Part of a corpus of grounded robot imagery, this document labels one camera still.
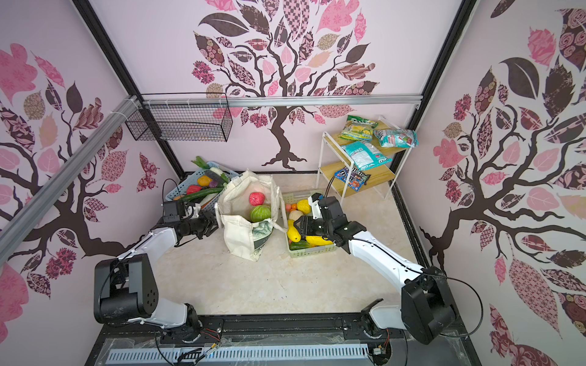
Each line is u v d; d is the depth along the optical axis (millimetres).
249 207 977
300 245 876
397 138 781
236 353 697
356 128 859
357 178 947
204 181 1106
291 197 1035
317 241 859
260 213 874
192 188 1067
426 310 408
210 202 1001
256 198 959
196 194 1010
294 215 952
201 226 793
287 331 757
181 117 947
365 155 761
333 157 828
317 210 746
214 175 1102
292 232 856
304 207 1004
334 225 622
